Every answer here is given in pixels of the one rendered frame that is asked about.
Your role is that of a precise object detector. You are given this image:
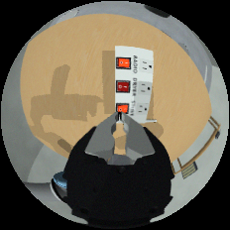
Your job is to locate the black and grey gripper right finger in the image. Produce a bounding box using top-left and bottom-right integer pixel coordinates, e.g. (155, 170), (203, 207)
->
(119, 111), (174, 179)

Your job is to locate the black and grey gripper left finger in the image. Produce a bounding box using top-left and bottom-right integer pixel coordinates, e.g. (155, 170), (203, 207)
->
(62, 111), (119, 180)

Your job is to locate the white power strip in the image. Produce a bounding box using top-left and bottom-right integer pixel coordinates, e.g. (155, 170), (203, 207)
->
(115, 46), (157, 123)

